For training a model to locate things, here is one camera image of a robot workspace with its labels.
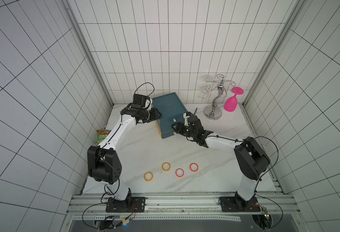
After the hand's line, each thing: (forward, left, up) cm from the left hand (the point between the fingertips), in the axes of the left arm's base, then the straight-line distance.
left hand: (158, 118), depth 85 cm
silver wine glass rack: (+22, -41, -20) cm, 50 cm away
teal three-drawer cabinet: (+7, -9, -1) cm, 11 cm away
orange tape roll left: (-29, +3, -20) cm, 35 cm away
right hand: (-2, -6, -7) cm, 9 cm away
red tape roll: (-22, -22, -20) cm, 37 cm away
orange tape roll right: (-22, -3, -20) cm, 30 cm away
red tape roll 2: (-26, -13, -20) cm, 35 cm away
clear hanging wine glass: (+30, -33, -6) cm, 45 cm away
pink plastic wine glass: (+14, -48, -2) cm, 51 cm away
